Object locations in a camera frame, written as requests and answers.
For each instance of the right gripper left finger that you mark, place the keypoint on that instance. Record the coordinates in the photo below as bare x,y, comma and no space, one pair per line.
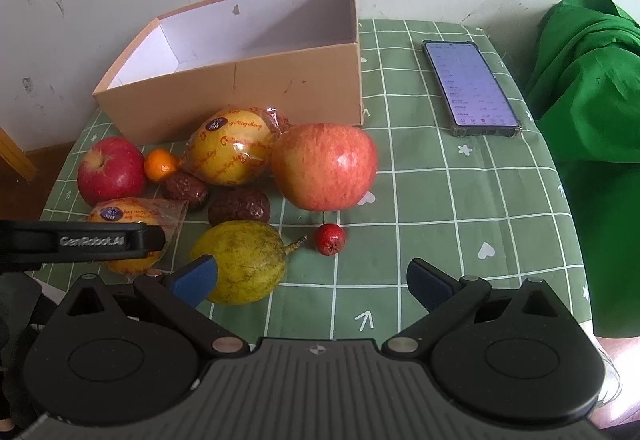
173,302

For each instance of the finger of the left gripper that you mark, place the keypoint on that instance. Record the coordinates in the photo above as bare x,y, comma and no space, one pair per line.
54,242

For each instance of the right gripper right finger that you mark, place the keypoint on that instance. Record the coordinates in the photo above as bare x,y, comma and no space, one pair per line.
448,302

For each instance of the dried red date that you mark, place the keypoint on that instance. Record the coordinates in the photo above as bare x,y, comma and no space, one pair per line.
238,204
181,186

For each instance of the dark red apple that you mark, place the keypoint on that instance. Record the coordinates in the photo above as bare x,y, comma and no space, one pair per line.
111,169

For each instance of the yellow-green pear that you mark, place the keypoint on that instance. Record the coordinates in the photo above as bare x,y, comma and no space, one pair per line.
250,257

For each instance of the wrapped yellow fruit lower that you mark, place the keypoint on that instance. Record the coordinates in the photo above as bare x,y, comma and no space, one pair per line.
167,214

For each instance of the wrapped yellow fruit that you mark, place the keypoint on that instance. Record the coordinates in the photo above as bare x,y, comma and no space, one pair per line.
167,214
233,147

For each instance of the wooden furniture leg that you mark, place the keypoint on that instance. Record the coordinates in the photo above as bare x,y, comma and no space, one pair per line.
16,159

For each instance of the green checkered tablecloth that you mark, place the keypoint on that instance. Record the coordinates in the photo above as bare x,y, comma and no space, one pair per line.
487,206

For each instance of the small red hawthorn berry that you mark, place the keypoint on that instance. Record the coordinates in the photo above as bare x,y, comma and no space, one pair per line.
329,239

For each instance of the small orange mandarin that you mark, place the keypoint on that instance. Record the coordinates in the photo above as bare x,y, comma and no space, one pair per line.
160,163

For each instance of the wrapped yellow fruit upper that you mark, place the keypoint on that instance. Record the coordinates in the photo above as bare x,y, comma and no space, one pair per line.
233,147

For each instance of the large pink-red apple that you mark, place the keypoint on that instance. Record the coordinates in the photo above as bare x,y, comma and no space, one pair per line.
324,167

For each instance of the smartphone in clear case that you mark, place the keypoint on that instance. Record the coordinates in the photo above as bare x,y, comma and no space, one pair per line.
476,103

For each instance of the green cloth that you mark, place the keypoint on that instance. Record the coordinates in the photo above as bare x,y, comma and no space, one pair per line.
584,95

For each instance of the cardboard box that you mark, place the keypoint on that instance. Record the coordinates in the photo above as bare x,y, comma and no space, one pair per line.
300,57

